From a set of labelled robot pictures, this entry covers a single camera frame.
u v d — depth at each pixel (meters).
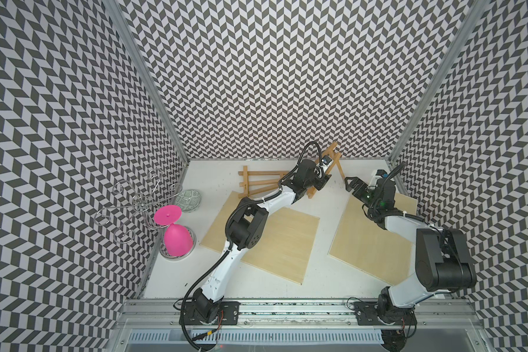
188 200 1.00
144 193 0.88
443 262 0.45
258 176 1.12
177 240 0.64
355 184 0.81
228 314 0.73
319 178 0.86
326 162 0.84
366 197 0.80
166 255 0.85
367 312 0.74
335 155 0.89
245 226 0.61
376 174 0.82
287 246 0.88
